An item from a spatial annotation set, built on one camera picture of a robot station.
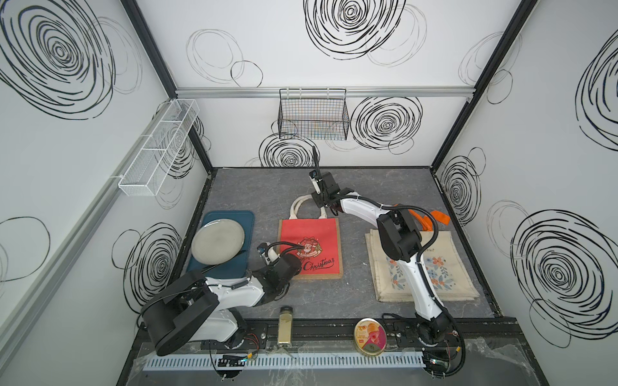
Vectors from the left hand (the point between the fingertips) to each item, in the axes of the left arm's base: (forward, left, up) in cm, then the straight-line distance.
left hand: (293, 258), depth 89 cm
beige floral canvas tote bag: (+1, -56, +1) cm, 56 cm away
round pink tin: (-25, -25, +3) cm, 35 cm away
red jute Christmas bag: (+1, -10, +1) cm, 11 cm away
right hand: (+29, -10, +5) cm, 31 cm away
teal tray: (-4, +20, -1) cm, 21 cm away
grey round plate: (+7, +31, -2) cm, 32 cm away
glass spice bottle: (-23, +1, +2) cm, 23 cm away
